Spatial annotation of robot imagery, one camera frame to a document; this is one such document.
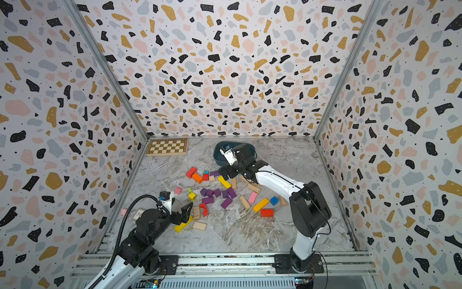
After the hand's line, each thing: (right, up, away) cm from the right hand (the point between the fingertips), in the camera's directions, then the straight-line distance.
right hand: (226, 163), depth 88 cm
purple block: (-8, -7, +17) cm, 20 cm away
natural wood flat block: (+14, -14, +9) cm, 22 cm away
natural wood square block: (-12, -29, -4) cm, 32 cm away
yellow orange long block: (+17, -21, +3) cm, 28 cm away
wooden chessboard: (-39, +9, +25) cm, 47 cm away
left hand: (-17, -16, -9) cm, 25 cm away
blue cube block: (+24, -19, +4) cm, 31 cm away
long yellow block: (-2, -11, +9) cm, 15 cm away
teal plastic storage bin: (-5, +1, +21) cm, 21 cm away
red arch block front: (-10, -24, 0) cm, 26 cm away
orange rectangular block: (-17, -9, +11) cm, 22 cm away
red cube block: (-13, -8, +12) cm, 19 cm away
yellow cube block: (-18, -17, +4) cm, 25 cm away
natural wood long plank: (+9, -20, +4) cm, 22 cm away
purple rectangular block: (-1, -20, +4) cm, 21 cm away
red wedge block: (+20, -24, 0) cm, 32 cm away
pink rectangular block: (+13, -18, +6) cm, 23 cm away
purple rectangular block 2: (+2, -16, +7) cm, 18 cm away
